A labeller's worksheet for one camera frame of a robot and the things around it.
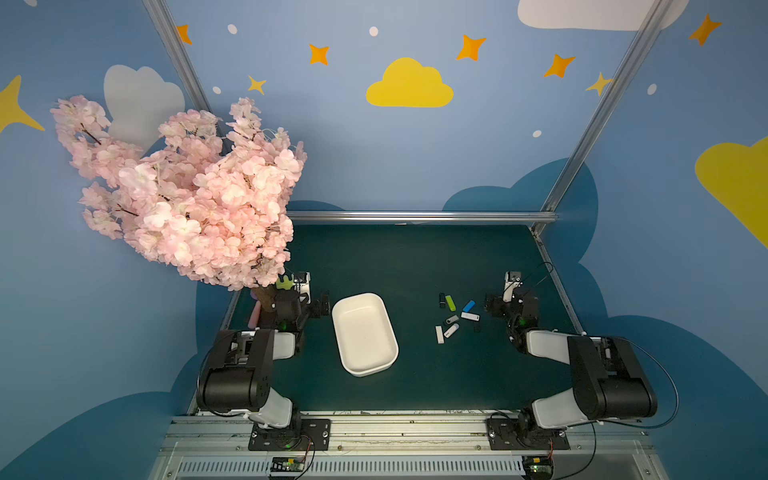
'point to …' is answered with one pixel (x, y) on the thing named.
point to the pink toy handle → (255, 315)
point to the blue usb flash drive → (469, 307)
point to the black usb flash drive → (442, 301)
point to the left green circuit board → (288, 464)
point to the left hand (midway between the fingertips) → (313, 287)
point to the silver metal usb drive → (452, 319)
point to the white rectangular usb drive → (470, 316)
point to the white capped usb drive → (440, 335)
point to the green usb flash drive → (451, 303)
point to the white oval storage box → (365, 333)
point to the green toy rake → (286, 284)
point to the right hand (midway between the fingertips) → (509, 290)
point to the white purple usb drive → (451, 330)
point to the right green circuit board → (543, 464)
